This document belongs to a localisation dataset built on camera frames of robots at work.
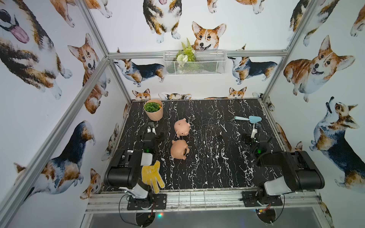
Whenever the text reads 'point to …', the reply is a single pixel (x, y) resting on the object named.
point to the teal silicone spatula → (253, 119)
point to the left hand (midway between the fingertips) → (154, 127)
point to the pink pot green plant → (154, 109)
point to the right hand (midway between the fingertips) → (251, 129)
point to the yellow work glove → (150, 175)
